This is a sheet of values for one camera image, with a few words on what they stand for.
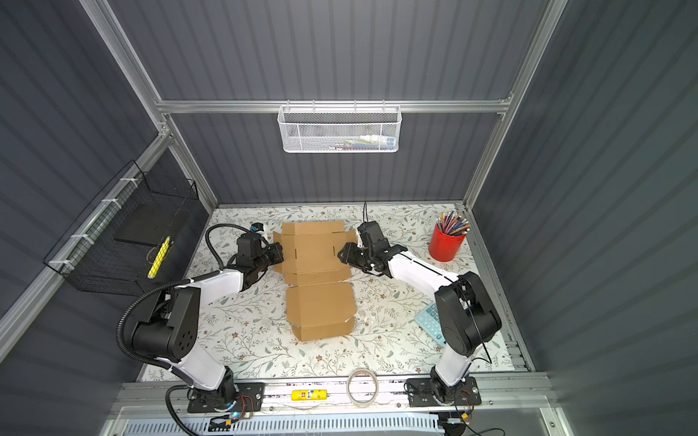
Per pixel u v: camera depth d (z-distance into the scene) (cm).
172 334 46
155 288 48
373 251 70
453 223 96
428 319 86
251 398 72
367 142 92
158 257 70
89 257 64
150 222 80
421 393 73
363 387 77
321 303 91
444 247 99
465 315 46
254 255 76
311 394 73
